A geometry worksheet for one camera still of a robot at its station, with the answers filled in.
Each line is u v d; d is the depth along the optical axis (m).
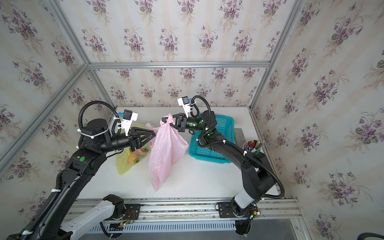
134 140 0.51
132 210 0.73
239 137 0.98
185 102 0.60
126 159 0.81
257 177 0.44
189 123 0.61
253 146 0.85
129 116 0.52
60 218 0.39
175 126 0.63
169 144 0.62
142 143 0.55
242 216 0.71
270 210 0.75
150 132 0.58
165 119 0.62
